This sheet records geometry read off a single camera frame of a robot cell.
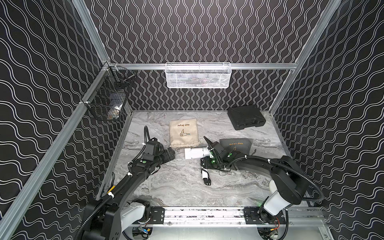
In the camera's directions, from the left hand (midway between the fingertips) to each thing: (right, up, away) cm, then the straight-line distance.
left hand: (168, 152), depth 85 cm
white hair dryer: (+17, -2, +7) cm, 18 cm away
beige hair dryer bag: (+7, +10, +22) cm, 25 cm away
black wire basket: (-40, +32, +8) cm, 52 cm away
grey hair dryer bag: (+45, +3, +10) cm, 46 cm away
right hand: (+20, -7, +3) cm, 22 cm away
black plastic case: (+56, +22, +27) cm, 66 cm away
